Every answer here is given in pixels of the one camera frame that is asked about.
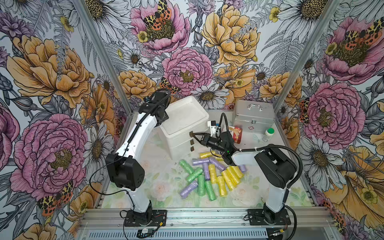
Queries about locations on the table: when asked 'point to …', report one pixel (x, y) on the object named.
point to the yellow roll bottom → (222, 186)
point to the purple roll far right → (243, 168)
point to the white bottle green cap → (268, 134)
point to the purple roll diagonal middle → (218, 165)
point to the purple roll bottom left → (184, 193)
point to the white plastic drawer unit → (186, 115)
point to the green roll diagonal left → (191, 176)
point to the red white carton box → (236, 132)
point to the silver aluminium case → (253, 116)
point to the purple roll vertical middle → (206, 168)
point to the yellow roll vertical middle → (213, 173)
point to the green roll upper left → (185, 165)
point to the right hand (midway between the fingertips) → (191, 138)
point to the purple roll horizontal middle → (197, 161)
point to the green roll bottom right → (209, 190)
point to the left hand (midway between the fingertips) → (157, 122)
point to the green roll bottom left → (201, 186)
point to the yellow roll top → (207, 154)
